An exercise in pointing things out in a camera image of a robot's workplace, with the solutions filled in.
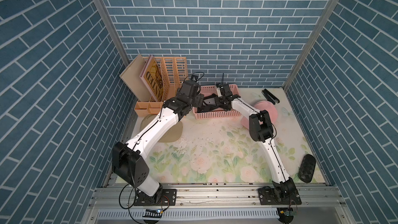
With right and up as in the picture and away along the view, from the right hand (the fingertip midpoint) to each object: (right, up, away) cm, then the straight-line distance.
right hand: (218, 98), depth 112 cm
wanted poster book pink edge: (-43, +13, -16) cm, 47 cm away
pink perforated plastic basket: (-8, +6, +3) cm, 10 cm away
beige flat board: (-53, +12, -22) cm, 59 cm away
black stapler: (+39, +1, +3) cm, 39 cm away
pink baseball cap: (+28, -5, -12) cm, 31 cm away
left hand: (-14, +2, -31) cm, 34 cm away
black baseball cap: (-4, -3, -3) cm, 6 cm away
